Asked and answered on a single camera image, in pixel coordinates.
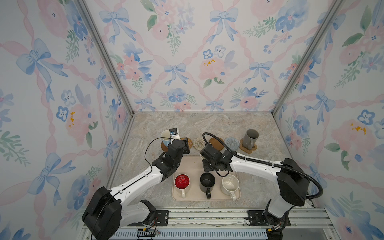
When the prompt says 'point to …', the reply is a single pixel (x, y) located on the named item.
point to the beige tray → (194, 194)
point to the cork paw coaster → (245, 149)
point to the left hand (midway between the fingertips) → (184, 137)
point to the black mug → (207, 182)
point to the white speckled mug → (230, 184)
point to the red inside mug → (182, 181)
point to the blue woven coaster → (232, 142)
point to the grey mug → (250, 137)
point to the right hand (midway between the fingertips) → (205, 163)
